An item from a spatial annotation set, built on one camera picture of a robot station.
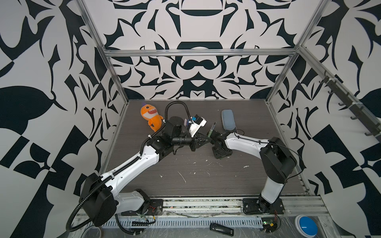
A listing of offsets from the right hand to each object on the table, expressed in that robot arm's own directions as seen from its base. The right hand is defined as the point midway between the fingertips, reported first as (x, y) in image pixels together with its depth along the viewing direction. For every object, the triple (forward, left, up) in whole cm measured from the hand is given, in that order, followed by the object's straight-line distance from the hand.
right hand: (220, 153), depth 91 cm
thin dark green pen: (-2, +8, +29) cm, 31 cm away
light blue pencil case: (+25, -8, +1) cm, 26 cm away
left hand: (-4, +8, +26) cm, 28 cm away
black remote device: (-36, +4, -3) cm, 37 cm away
